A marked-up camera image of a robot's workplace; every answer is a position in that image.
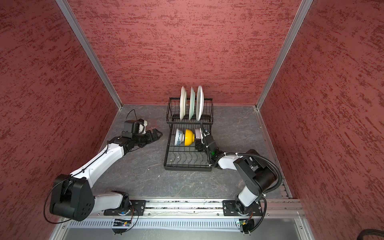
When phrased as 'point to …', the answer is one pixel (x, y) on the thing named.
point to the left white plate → (183, 103)
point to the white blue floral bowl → (179, 137)
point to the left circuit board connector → (120, 222)
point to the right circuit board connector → (246, 225)
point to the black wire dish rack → (188, 146)
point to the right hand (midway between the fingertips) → (199, 140)
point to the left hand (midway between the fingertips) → (157, 139)
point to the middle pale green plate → (192, 104)
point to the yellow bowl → (189, 137)
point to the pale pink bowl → (198, 133)
